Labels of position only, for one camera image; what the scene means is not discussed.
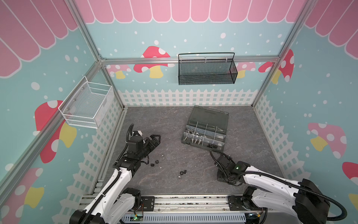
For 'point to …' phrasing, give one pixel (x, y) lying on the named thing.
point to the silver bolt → (196, 140)
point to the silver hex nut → (162, 156)
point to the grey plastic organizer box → (206, 129)
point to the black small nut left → (156, 161)
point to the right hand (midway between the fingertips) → (218, 177)
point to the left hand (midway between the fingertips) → (157, 142)
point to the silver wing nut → (190, 131)
